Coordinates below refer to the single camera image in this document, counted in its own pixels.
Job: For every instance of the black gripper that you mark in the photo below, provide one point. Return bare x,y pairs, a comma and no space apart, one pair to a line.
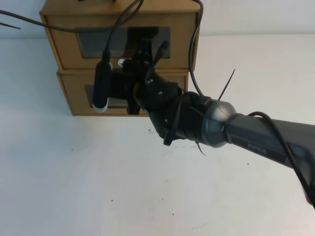
143,89

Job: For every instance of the white drawer handle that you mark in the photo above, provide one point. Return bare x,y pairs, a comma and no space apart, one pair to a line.
121,62

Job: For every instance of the brown cardboard shoebox drawer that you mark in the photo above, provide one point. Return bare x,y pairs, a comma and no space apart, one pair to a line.
84,50

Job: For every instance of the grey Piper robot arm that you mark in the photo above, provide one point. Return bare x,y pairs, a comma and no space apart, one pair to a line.
216,123

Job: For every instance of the lower brown cardboard shoebox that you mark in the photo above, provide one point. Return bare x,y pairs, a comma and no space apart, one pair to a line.
74,82

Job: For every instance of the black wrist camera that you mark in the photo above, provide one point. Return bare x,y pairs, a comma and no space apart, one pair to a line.
102,82

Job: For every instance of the thin black cable tie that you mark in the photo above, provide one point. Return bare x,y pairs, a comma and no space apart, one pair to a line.
10,26

